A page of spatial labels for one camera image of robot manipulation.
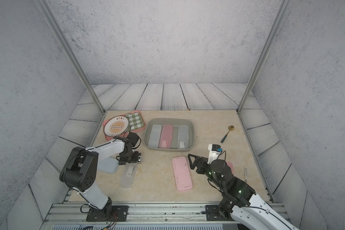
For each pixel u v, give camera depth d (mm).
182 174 825
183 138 1020
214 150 625
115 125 1105
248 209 475
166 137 1044
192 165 625
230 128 1076
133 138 785
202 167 617
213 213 724
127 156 787
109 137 1033
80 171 470
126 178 847
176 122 1122
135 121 1131
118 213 729
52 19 740
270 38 805
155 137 1025
